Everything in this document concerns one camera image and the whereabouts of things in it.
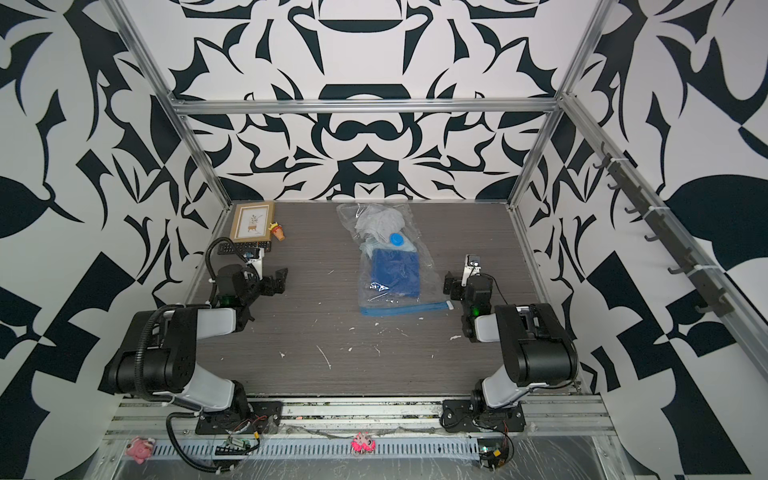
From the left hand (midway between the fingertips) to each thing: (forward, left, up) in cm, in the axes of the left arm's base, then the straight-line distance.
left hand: (268, 264), depth 95 cm
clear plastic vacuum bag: (-12, -33, -1) cm, 35 cm away
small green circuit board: (-46, 0, -5) cm, 46 cm away
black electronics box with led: (-50, -60, -8) cm, 78 cm away
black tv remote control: (+10, +17, -5) cm, 21 cm away
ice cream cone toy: (+17, +1, -4) cm, 17 cm away
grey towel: (+17, -36, -1) cm, 40 cm away
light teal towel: (+8, -32, -2) cm, 33 cm away
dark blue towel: (-1, -41, -5) cm, 41 cm away
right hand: (-3, -61, -1) cm, 61 cm away
